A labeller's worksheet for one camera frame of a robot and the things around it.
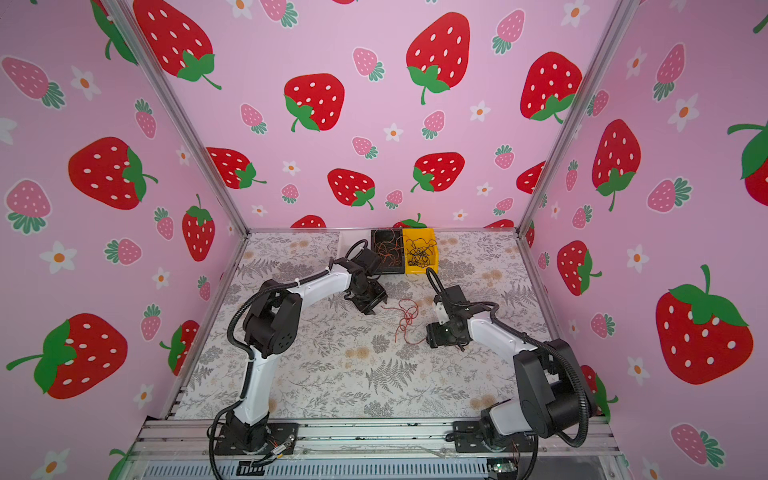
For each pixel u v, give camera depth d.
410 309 0.95
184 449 0.72
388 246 1.11
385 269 1.06
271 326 0.56
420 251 1.07
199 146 0.94
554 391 0.43
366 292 0.84
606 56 0.75
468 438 0.73
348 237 1.13
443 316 0.82
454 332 0.65
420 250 1.07
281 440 0.74
